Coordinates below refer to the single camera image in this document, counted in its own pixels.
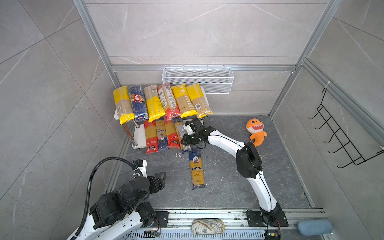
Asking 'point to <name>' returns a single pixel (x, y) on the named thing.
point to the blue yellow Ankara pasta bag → (197, 168)
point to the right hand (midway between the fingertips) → (182, 140)
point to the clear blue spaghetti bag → (180, 131)
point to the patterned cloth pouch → (208, 226)
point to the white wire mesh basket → (216, 80)
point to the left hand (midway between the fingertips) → (161, 172)
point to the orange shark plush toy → (255, 126)
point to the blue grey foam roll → (313, 227)
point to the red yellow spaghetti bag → (151, 137)
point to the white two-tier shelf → (139, 141)
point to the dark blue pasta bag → (161, 134)
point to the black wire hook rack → (353, 156)
